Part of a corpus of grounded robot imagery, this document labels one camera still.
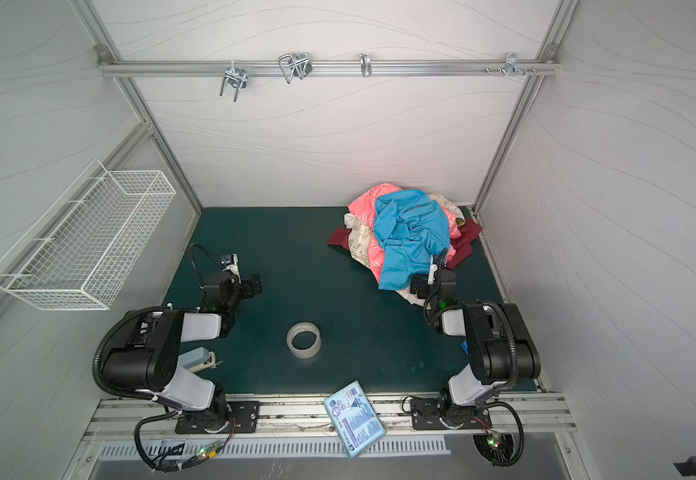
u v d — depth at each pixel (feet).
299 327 2.78
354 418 2.25
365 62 2.37
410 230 3.05
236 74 2.56
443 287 2.40
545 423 2.45
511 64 2.51
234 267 2.75
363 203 3.48
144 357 1.47
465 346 2.77
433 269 2.81
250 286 2.82
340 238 3.64
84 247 2.26
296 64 2.51
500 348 1.54
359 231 3.35
